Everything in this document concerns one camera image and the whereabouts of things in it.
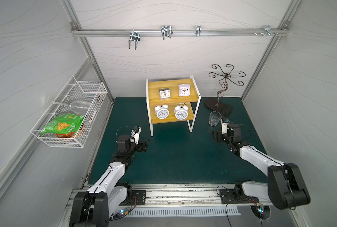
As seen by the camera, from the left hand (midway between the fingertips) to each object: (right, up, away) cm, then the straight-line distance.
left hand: (141, 137), depth 87 cm
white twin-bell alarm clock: (+13, +16, -2) cm, 21 cm away
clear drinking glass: (+51, +11, +18) cm, 56 cm away
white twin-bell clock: (+25, +16, -3) cm, 30 cm away
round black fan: (+66, -36, -15) cm, 76 cm away
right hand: (+52, +4, +4) cm, 52 cm away
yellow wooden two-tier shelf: (+20, +22, -12) cm, 32 cm away
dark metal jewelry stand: (+57, +18, +12) cm, 61 cm away
